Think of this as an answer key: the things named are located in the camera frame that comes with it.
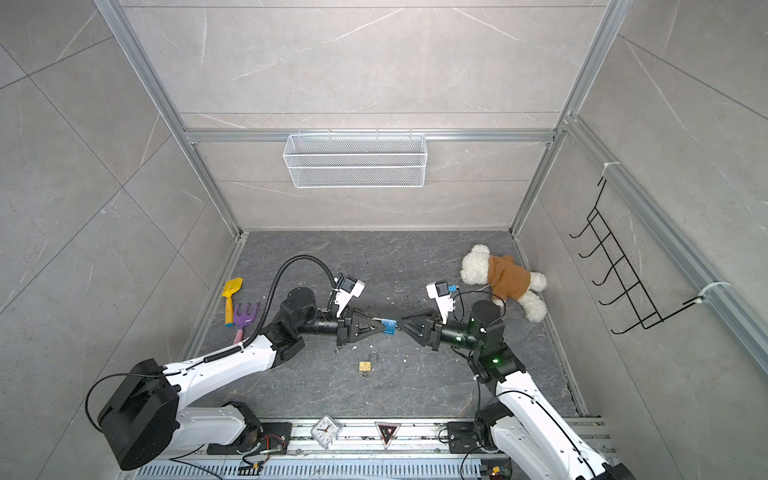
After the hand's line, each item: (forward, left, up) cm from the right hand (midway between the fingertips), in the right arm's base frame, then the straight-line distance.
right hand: (402, 322), depth 69 cm
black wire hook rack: (+15, -53, +7) cm, 56 cm away
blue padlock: (-2, +3, +2) cm, 4 cm away
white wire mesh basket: (+58, +13, +6) cm, 60 cm away
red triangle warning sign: (-19, +5, -23) cm, 30 cm away
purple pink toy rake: (+14, +50, -22) cm, 57 cm away
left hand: (-1, +5, +1) cm, 5 cm away
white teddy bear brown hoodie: (+24, -36, -17) cm, 46 cm away
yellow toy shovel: (+25, +58, -21) cm, 67 cm away
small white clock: (-19, +20, -21) cm, 35 cm away
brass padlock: (-2, +10, -24) cm, 26 cm away
